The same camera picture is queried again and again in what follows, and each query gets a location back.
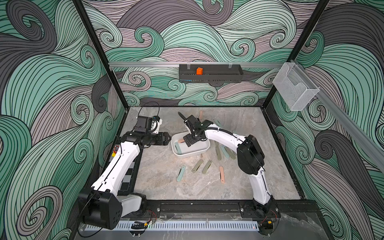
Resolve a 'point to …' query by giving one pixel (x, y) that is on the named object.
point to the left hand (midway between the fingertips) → (164, 136)
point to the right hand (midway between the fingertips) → (195, 137)
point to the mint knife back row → (219, 124)
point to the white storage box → (179, 148)
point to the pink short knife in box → (181, 140)
